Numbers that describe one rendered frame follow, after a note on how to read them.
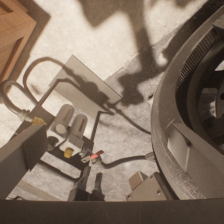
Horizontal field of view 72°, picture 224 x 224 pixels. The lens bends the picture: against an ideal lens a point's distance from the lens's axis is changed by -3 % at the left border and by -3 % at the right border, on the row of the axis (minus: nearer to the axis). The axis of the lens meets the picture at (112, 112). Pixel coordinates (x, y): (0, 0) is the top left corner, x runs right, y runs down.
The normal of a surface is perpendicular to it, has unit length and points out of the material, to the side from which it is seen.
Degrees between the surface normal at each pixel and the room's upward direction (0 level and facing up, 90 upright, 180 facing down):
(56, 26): 0
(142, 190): 90
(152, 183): 90
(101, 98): 0
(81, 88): 0
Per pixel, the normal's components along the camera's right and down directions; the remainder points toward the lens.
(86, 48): -0.11, 0.63
